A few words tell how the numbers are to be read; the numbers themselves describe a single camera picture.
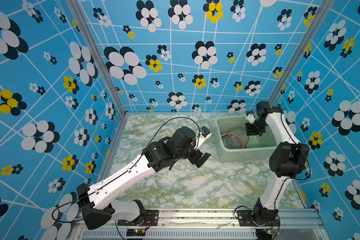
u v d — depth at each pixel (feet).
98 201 1.25
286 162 1.70
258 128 2.53
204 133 1.75
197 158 1.83
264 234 2.29
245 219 2.38
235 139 3.19
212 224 2.37
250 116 2.82
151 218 2.40
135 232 2.37
